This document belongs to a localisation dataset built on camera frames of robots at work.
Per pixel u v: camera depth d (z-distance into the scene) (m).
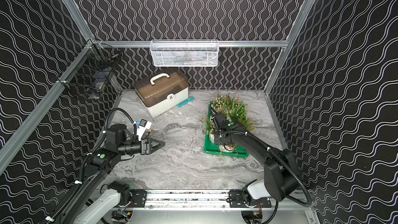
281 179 0.42
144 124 0.66
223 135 0.61
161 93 0.95
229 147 0.76
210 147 0.91
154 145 0.68
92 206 0.55
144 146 0.62
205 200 0.76
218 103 0.93
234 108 0.93
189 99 1.14
